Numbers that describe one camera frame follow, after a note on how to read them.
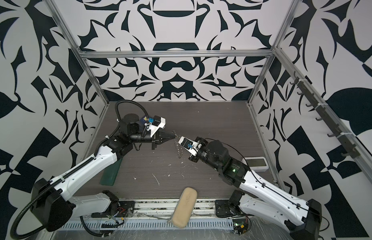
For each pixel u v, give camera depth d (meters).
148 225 0.65
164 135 0.64
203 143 0.59
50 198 0.39
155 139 0.60
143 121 0.57
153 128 0.60
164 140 0.66
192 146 0.54
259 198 0.48
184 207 0.72
